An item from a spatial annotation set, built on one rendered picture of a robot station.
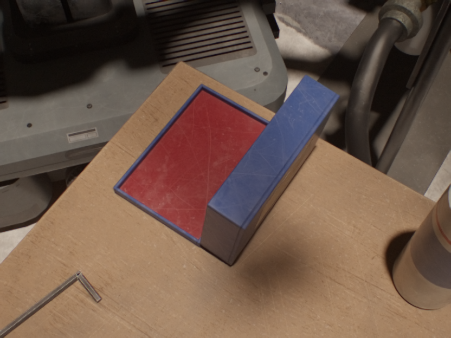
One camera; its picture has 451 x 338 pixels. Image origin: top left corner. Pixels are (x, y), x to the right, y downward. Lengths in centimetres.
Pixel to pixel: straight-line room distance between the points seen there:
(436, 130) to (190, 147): 72
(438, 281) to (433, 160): 72
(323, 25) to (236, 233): 94
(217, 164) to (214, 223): 13
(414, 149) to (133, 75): 57
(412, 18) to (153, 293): 48
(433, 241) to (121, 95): 60
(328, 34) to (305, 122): 85
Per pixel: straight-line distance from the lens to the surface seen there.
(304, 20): 142
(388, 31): 82
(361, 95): 80
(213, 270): 61
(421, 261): 55
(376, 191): 67
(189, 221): 63
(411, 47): 106
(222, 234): 55
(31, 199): 111
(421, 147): 126
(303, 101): 56
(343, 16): 144
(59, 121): 97
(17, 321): 63
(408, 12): 84
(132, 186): 65
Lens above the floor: 105
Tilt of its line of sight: 62 degrees down
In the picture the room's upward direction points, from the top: straight up
